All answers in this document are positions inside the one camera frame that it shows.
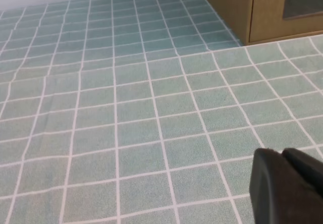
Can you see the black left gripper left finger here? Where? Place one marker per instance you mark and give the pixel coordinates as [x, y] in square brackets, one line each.
[279, 194]

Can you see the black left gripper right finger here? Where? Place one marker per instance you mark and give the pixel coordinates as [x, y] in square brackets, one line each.
[308, 167]

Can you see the brown cardboard shoebox shell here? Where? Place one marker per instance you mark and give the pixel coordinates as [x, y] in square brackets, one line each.
[237, 15]

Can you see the cyan checkered tablecloth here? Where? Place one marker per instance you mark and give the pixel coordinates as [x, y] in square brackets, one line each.
[145, 111]

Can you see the brown cardboard shoebox drawer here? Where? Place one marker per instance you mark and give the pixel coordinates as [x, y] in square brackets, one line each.
[277, 19]

